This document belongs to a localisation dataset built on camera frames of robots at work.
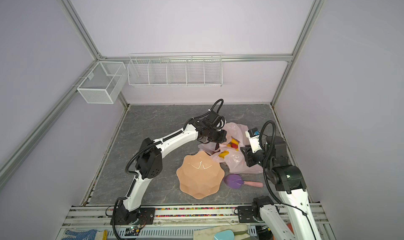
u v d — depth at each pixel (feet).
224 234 2.23
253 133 1.90
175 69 3.26
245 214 2.43
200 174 2.78
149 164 1.75
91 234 2.24
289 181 1.44
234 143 3.16
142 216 2.42
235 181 2.71
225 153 2.31
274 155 1.60
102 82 3.25
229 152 2.25
